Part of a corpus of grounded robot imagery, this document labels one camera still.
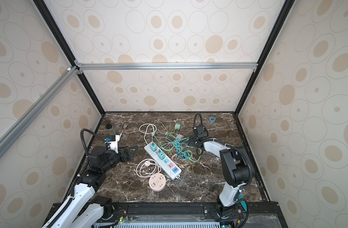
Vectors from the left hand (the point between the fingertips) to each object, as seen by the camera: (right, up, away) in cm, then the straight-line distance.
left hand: (136, 146), depth 75 cm
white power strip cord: (0, +5, +31) cm, 31 cm away
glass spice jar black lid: (-25, +9, +23) cm, 35 cm away
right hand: (+34, +1, +23) cm, 41 cm away
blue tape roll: (+50, +16, +39) cm, 65 cm away
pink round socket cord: (+3, -16, +15) cm, 22 cm away
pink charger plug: (+24, +3, +28) cm, 37 cm away
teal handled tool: (+57, -31, +1) cm, 65 cm away
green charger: (+22, +10, +34) cm, 42 cm away
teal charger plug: (+6, -3, +16) cm, 17 cm away
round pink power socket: (+10, -22, +6) cm, 25 cm away
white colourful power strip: (+17, -15, +11) cm, 26 cm away
